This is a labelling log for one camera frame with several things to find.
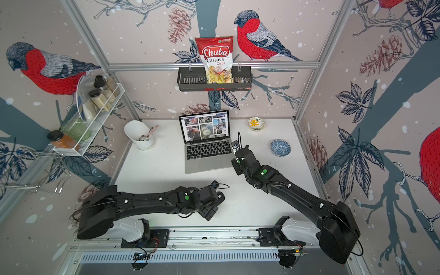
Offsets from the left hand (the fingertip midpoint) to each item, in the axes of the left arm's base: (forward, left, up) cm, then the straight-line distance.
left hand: (212, 202), depth 80 cm
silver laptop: (+38, +5, -3) cm, 38 cm away
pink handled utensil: (+38, +38, +7) cm, 54 cm away
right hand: (+18, -13, +13) cm, 26 cm away
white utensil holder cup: (+41, +48, +2) cm, 63 cm away
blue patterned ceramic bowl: (+34, -41, -3) cm, 53 cm away
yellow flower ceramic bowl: (+54, -28, -3) cm, 61 cm away
